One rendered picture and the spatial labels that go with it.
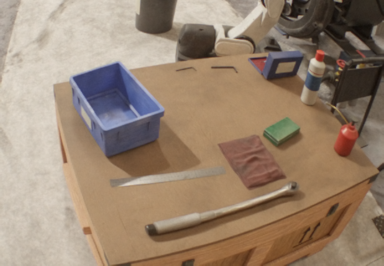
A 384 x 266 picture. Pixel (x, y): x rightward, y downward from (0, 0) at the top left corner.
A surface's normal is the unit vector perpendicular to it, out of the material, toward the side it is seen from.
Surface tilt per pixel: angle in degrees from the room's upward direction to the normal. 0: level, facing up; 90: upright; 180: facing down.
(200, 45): 90
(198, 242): 0
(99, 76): 90
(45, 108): 0
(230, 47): 90
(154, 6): 93
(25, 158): 0
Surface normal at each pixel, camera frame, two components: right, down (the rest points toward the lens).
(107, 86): 0.57, 0.57
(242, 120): 0.12, -0.77
